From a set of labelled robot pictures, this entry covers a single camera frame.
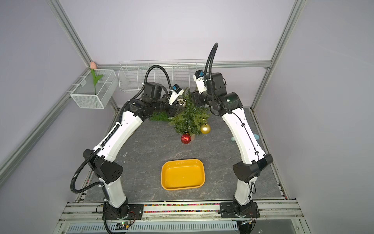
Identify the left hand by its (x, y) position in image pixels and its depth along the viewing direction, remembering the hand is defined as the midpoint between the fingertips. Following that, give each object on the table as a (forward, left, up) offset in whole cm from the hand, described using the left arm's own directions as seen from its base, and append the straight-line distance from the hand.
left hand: (181, 105), depth 74 cm
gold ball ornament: (-10, -12, -9) cm, 18 cm away
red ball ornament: (-13, -1, -12) cm, 18 cm away
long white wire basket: (+40, +34, -6) cm, 53 cm away
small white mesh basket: (+15, +56, -2) cm, 58 cm away
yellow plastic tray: (-23, +2, -35) cm, 42 cm away
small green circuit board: (-47, +34, -37) cm, 68 cm away
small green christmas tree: (-3, -3, -9) cm, 10 cm away
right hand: (+2, -7, +6) cm, 10 cm away
